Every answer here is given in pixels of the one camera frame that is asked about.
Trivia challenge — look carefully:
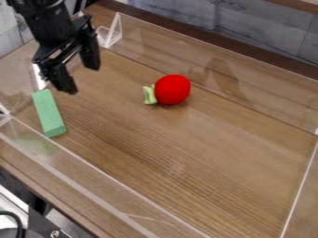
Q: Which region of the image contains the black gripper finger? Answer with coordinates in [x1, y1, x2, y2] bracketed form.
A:
[41, 62, 78, 94]
[78, 28, 100, 71]

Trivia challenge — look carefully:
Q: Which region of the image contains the small light green toy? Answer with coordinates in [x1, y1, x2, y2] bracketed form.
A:
[142, 85, 157, 105]

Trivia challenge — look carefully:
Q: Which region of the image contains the green rectangular block stick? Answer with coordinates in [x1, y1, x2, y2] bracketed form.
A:
[32, 89, 65, 138]

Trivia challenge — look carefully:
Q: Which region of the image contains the black cable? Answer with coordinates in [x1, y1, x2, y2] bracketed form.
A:
[0, 211, 25, 238]

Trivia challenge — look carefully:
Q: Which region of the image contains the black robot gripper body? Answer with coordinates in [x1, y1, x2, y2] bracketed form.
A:
[6, 0, 93, 68]

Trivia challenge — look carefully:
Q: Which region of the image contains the clear acrylic corner bracket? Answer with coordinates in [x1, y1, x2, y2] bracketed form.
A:
[96, 13, 122, 48]

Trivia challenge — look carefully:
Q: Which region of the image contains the black metal bracket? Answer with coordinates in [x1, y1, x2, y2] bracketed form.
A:
[26, 206, 84, 238]

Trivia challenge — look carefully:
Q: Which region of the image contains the red plush ball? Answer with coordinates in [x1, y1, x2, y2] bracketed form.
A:
[153, 74, 191, 105]

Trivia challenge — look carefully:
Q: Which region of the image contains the clear acrylic tray wall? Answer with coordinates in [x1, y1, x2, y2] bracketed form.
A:
[0, 14, 318, 238]

